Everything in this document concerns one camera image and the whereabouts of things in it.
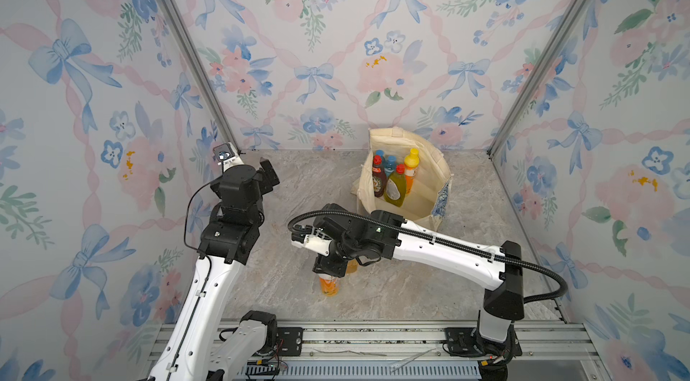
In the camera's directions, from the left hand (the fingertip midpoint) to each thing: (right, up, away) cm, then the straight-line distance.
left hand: (248, 165), depth 67 cm
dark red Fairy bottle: (+36, -3, +30) cm, 47 cm away
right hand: (+17, -24, +1) cm, 29 cm away
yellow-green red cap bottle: (+42, -6, +28) cm, 50 cm away
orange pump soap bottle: (+26, -23, -6) cm, 35 cm away
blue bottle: (+40, +1, +31) cm, 51 cm away
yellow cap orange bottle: (+46, +2, +24) cm, 52 cm away
